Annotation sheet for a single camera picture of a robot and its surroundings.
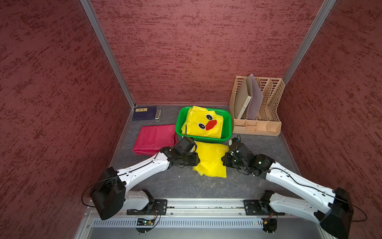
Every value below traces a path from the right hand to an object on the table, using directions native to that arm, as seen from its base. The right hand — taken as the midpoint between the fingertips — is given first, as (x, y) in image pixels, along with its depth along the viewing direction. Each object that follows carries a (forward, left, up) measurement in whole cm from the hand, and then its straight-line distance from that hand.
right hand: (221, 162), depth 78 cm
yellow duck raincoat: (+32, +9, -5) cm, 34 cm away
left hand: (0, +13, -2) cm, 14 cm away
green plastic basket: (+21, -7, -5) cm, 23 cm away
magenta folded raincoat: (+19, +42, -6) cm, 47 cm away
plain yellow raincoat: (0, +6, -2) cm, 6 cm away
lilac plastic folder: (+32, -24, +13) cm, 43 cm away
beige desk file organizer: (+30, -36, -5) cm, 47 cm away
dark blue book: (+45, +53, -9) cm, 70 cm away
